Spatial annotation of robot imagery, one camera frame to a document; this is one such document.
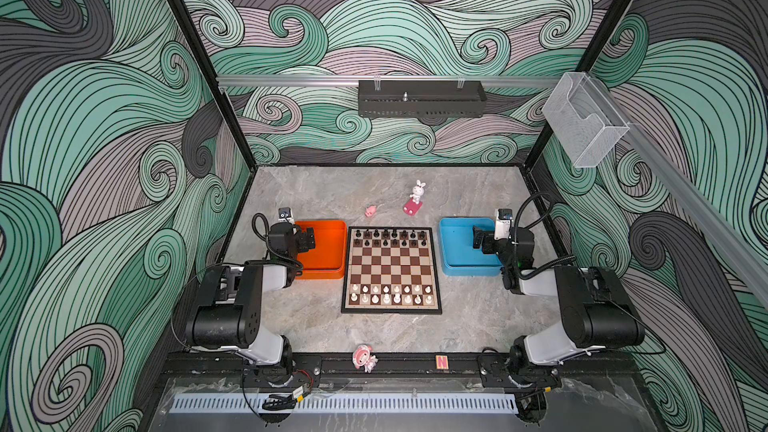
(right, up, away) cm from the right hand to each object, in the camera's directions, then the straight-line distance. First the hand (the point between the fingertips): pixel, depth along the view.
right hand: (491, 225), depth 94 cm
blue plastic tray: (-10, -11, +2) cm, 15 cm away
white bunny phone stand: (-23, +6, +13) cm, 27 cm away
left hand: (-64, 0, +1) cm, 64 cm away
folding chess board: (-33, -13, -4) cm, 35 cm away
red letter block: (-20, -32, -20) cm, 43 cm away
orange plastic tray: (-52, -10, -1) cm, 53 cm away
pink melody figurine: (-40, -30, -21) cm, 55 cm away
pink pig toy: (-39, +4, +10) cm, 41 cm away
